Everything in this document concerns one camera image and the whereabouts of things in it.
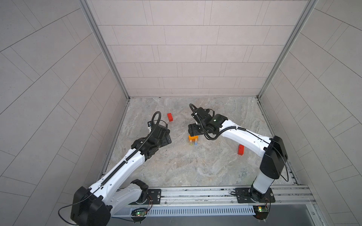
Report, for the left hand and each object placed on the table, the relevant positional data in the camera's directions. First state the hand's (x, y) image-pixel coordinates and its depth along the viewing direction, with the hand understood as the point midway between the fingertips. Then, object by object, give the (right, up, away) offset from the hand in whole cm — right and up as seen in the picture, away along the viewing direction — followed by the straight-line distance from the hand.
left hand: (166, 136), depth 81 cm
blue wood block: (+18, -6, +9) cm, 21 cm away
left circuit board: (-10, -33, -16) cm, 38 cm away
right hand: (+15, +3, +1) cm, 16 cm away
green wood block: (+14, -7, +8) cm, 18 cm away
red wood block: (-1, +10, +21) cm, 24 cm away
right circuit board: (+48, -34, -13) cm, 61 cm away
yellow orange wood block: (+16, -2, +4) cm, 16 cm away
